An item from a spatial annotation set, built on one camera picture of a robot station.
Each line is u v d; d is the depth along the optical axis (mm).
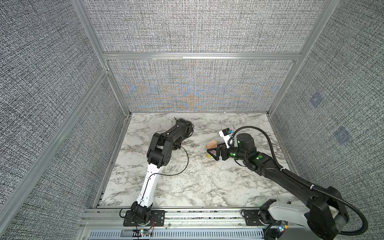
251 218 731
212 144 851
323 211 393
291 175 482
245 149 613
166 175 587
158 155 625
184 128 775
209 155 730
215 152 693
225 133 691
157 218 737
